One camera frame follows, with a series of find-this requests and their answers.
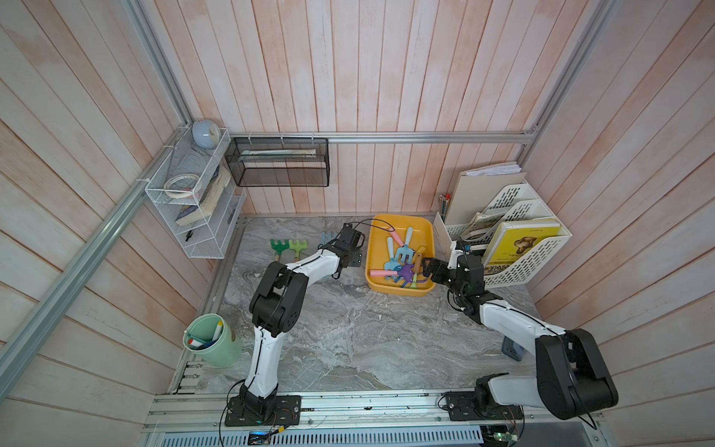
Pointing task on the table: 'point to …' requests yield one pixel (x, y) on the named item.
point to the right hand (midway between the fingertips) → (432, 259)
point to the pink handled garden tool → (397, 237)
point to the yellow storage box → (377, 251)
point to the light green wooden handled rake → (297, 246)
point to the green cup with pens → (210, 339)
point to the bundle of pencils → (443, 202)
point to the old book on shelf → (190, 214)
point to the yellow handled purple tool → (408, 270)
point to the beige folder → (470, 193)
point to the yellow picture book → (514, 239)
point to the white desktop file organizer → (522, 203)
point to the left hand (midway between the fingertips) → (346, 255)
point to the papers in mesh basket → (277, 154)
